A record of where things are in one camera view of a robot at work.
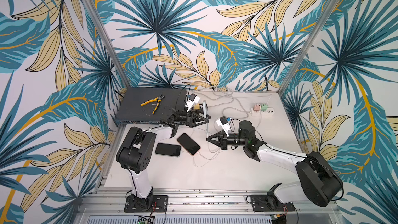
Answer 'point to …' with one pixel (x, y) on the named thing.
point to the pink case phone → (190, 145)
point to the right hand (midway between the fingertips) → (200, 149)
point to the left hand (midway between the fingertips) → (207, 121)
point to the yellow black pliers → (158, 99)
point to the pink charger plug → (256, 108)
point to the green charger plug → (264, 107)
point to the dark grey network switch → (147, 105)
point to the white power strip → (269, 112)
